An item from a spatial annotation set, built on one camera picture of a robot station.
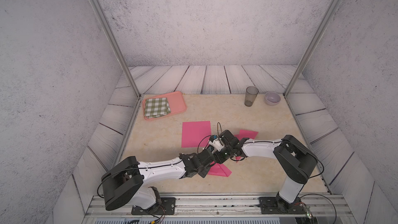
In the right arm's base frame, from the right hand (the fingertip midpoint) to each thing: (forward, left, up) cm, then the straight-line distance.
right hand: (214, 159), depth 88 cm
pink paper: (+17, +11, -1) cm, 20 cm away
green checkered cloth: (+37, +39, +2) cm, 54 cm away
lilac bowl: (+45, -44, +1) cm, 63 cm away
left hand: (-5, +4, +2) cm, 6 cm away
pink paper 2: (-6, -3, 0) cm, 6 cm away
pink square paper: (+15, -19, +1) cm, 25 cm away
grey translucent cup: (+40, -26, +11) cm, 49 cm away
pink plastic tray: (+45, +27, 0) cm, 53 cm away
